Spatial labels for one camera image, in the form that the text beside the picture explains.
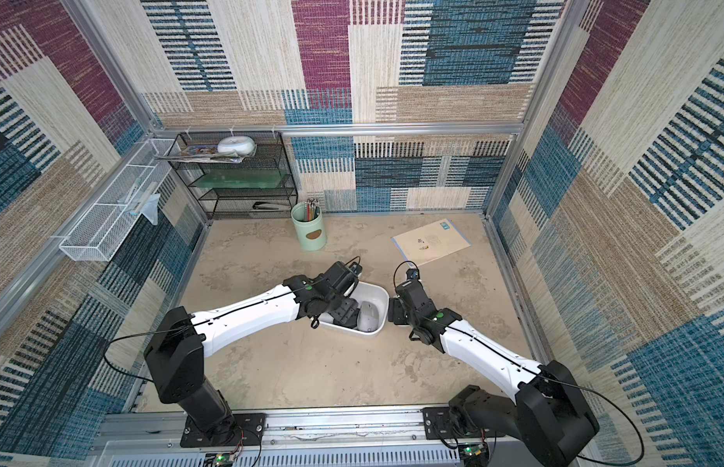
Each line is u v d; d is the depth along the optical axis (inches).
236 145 35.2
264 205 43.4
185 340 19.4
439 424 28.7
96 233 28.1
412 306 25.1
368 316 34.8
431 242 44.0
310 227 39.8
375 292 37.1
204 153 36.2
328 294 25.1
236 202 46.9
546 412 15.8
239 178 37.1
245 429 28.7
